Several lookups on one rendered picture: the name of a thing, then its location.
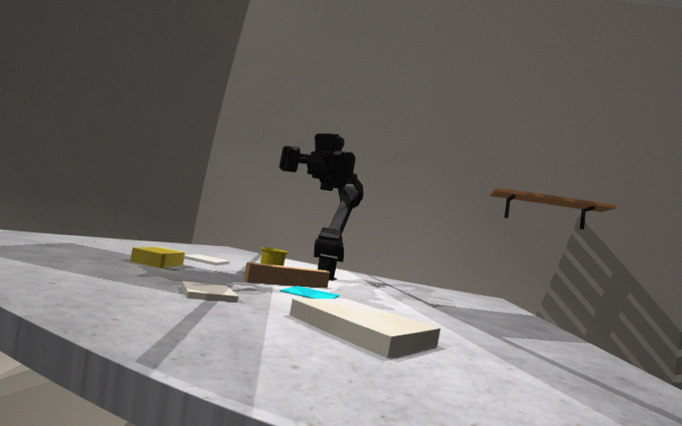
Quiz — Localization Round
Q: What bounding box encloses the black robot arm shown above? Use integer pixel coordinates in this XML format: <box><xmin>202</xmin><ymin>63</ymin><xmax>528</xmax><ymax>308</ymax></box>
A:
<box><xmin>313</xmin><ymin>133</ymin><xmax>363</xmax><ymax>280</ymax></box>

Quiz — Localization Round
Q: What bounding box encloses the yellow rectangular block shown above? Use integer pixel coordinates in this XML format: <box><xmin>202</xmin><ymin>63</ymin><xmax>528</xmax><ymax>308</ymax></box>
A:
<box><xmin>130</xmin><ymin>247</ymin><xmax>185</xmax><ymax>268</ymax></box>

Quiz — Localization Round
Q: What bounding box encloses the beige rectangular block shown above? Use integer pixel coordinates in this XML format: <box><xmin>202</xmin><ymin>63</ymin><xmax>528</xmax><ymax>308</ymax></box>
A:
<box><xmin>289</xmin><ymin>298</ymin><xmax>440</xmax><ymax>358</ymax></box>

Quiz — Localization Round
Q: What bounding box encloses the beige flat block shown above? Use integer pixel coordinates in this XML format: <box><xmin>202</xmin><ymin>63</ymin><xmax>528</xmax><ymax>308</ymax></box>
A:
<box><xmin>181</xmin><ymin>281</ymin><xmax>238</xmax><ymax>303</ymax></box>

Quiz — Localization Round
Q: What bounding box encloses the wooden plank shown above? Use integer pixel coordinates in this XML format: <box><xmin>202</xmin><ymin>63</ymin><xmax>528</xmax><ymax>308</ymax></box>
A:
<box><xmin>243</xmin><ymin>262</ymin><xmax>330</xmax><ymax>288</ymax></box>

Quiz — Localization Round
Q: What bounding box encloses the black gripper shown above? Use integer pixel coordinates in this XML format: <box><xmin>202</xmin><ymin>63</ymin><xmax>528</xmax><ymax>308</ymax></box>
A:
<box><xmin>280</xmin><ymin>146</ymin><xmax>355</xmax><ymax>180</ymax></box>

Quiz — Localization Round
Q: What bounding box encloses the white flat rectangular pad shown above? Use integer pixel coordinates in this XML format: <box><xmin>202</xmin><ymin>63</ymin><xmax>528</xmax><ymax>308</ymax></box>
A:
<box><xmin>185</xmin><ymin>254</ymin><xmax>230</xmax><ymax>265</ymax></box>

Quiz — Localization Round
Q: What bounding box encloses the olive-yellow cup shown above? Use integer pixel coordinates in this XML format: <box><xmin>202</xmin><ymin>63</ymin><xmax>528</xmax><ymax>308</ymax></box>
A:
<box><xmin>260</xmin><ymin>248</ymin><xmax>288</xmax><ymax>265</ymax></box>

